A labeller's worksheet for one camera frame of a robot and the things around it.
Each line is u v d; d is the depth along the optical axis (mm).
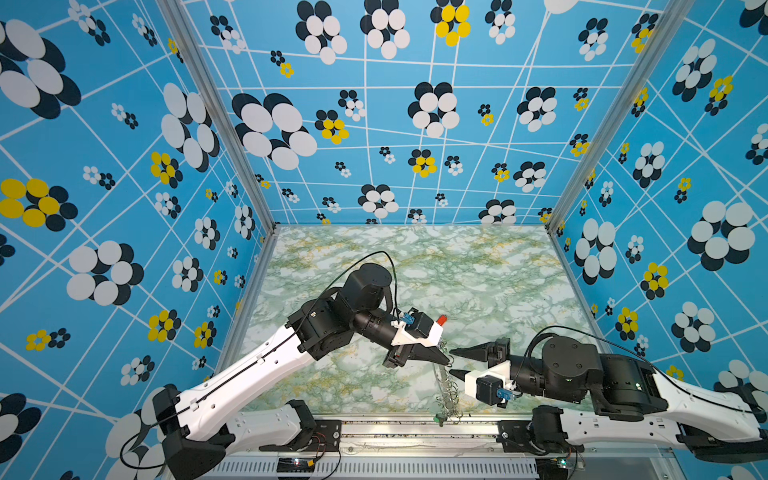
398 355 470
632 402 395
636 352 823
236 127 917
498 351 476
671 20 687
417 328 413
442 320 941
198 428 376
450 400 525
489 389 397
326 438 725
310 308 457
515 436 735
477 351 534
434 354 501
